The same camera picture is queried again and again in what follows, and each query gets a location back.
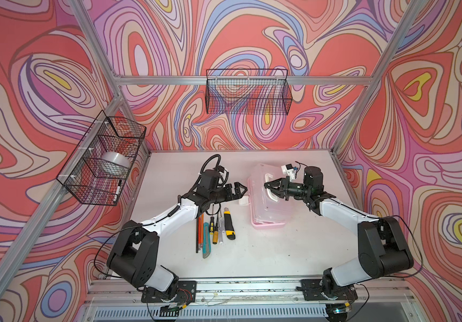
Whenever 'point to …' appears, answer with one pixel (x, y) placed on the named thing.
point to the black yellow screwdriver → (211, 225)
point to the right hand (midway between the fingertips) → (266, 189)
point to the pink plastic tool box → (268, 209)
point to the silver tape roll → (117, 157)
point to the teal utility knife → (206, 241)
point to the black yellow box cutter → (229, 230)
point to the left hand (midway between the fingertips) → (241, 190)
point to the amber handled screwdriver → (215, 233)
